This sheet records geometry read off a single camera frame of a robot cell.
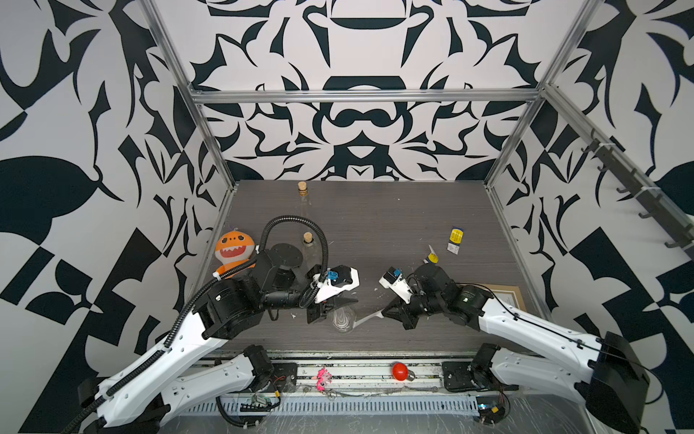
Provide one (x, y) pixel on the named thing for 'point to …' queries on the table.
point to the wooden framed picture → (510, 296)
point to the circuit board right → (491, 409)
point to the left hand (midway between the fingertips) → (349, 284)
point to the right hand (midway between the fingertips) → (382, 307)
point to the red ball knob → (399, 371)
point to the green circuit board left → (259, 403)
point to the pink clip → (323, 378)
